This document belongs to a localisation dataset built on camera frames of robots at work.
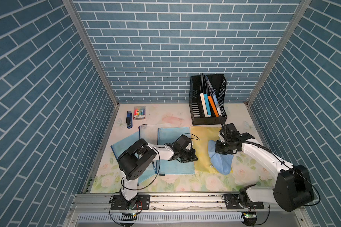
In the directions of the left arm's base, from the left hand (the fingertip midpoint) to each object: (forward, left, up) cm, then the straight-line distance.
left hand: (201, 161), depth 86 cm
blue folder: (+31, -7, +26) cm, 41 cm away
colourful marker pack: (+40, +45, -1) cm, 61 cm away
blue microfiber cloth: (-3, -10, +5) cm, 12 cm away
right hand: (+5, -9, +5) cm, 11 cm away
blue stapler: (+32, +51, 0) cm, 60 cm away
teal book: (+32, -5, +17) cm, 36 cm away
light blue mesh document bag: (+21, +21, -5) cm, 30 cm away
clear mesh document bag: (+22, +35, -3) cm, 42 cm away
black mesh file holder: (+53, -17, +19) cm, 59 cm away
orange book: (+31, -12, +11) cm, 35 cm away
